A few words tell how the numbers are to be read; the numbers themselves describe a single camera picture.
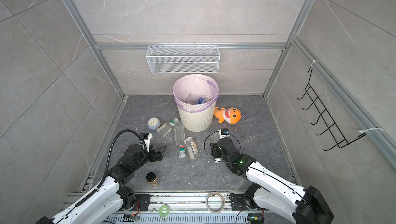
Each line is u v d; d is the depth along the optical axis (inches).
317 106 28.6
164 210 28.3
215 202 29.5
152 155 28.3
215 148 28.1
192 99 38.8
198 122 35.3
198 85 36.9
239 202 29.0
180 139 36.3
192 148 33.9
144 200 29.2
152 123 38.7
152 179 28.2
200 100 39.2
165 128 39.2
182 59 39.6
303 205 16.0
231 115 38.6
